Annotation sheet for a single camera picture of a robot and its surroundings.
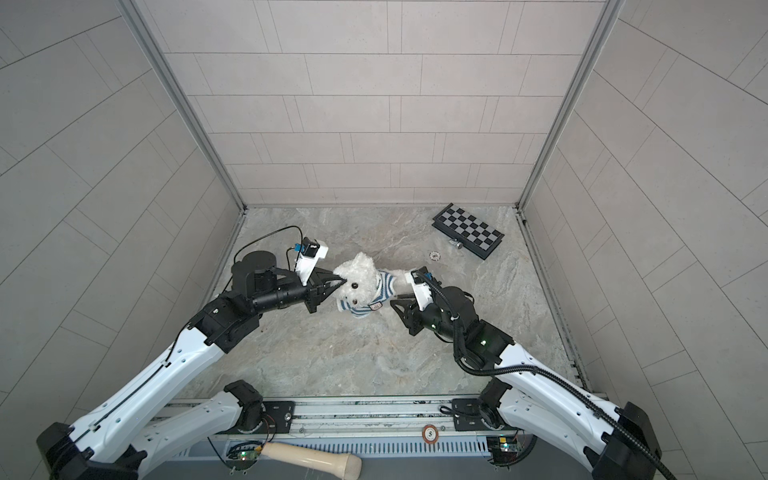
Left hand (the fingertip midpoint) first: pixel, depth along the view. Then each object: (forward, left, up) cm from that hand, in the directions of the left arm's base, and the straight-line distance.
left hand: (350, 280), depth 64 cm
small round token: (+26, -23, -28) cm, 44 cm away
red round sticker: (-25, -18, -27) cm, 41 cm away
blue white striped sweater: (+1, -7, -4) cm, 9 cm away
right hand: (-2, -9, -10) cm, 13 cm away
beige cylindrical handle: (-31, +1, -22) cm, 39 cm away
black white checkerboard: (+33, -37, -25) cm, 56 cm away
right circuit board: (-28, -35, -27) cm, 53 cm away
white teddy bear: (0, -3, -1) cm, 4 cm away
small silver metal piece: (+30, -31, -27) cm, 50 cm away
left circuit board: (-30, +23, -25) cm, 45 cm away
